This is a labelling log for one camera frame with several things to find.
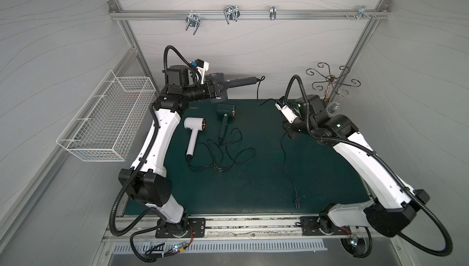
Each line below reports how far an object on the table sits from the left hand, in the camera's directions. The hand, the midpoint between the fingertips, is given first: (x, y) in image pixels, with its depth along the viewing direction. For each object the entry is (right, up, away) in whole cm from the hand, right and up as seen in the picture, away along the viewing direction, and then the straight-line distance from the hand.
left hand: (224, 86), depth 70 cm
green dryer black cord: (0, -31, +28) cm, 42 cm away
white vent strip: (-1, -63, 0) cm, 63 cm away
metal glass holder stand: (+51, +5, +17) cm, 54 cm away
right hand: (+25, -13, +2) cm, 28 cm away
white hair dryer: (-19, -16, +32) cm, 40 cm away
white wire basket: (-46, -17, -3) cm, 49 cm away
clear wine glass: (+52, -8, +20) cm, 56 cm away
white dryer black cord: (-11, -33, +28) cm, 44 cm away
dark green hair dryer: (-2, -9, +37) cm, 39 cm away
